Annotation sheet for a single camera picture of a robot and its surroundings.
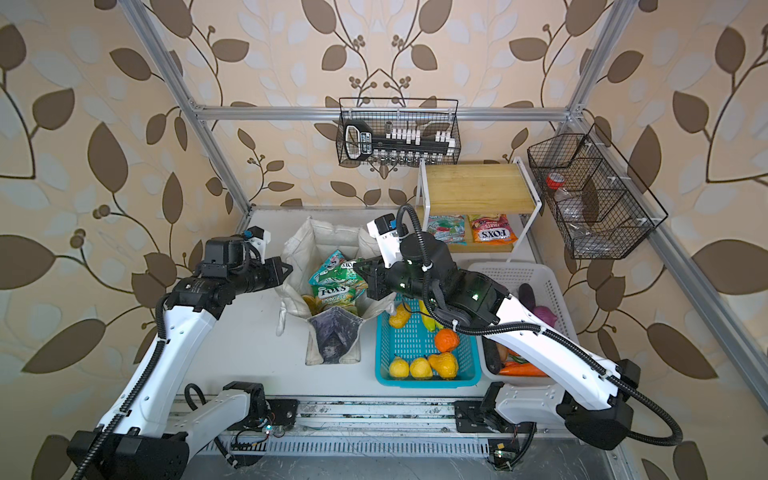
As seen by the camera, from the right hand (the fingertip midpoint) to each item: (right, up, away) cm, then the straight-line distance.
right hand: (355, 268), depth 59 cm
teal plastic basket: (+11, -28, +26) cm, 40 cm away
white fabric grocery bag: (-9, -21, +21) cm, 31 cm away
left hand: (-18, -1, +15) cm, 24 cm away
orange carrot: (+39, -28, +17) cm, 50 cm away
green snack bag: (-4, -3, +4) cm, 7 cm away
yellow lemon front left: (+9, -28, +18) cm, 35 cm away
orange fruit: (+22, -22, +22) cm, 38 cm away
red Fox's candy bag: (+37, +9, +31) cm, 49 cm away
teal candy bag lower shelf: (+24, +9, +30) cm, 40 cm away
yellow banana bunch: (-15, -13, +26) cm, 32 cm away
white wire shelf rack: (+29, +14, +17) cm, 36 cm away
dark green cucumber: (+33, -24, +17) cm, 44 cm away
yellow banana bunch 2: (+18, -18, +28) cm, 38 cm away
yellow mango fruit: (+10, -17, +28) cm, 34 cm away
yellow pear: (+21, -27, +19) cm, 39 cm away
